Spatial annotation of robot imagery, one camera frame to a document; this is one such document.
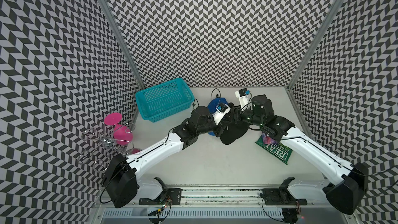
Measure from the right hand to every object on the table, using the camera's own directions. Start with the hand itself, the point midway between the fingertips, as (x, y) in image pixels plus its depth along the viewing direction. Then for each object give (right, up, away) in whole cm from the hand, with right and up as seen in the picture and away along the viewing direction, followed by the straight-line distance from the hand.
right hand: (227, 112), depth 73 cm
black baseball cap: (+3, -9, +1) cm, 10 cm away
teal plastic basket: (-41, +6, +39) cm, 57 cm away
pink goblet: (-54, -13, +7) cm, 56 cm away
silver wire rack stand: (-51, -13, -11) cm, 53 cm away
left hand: (+1, -4, 0) cm, 5 cm away
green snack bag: (+29, -22, +12) cm, 39 cm away
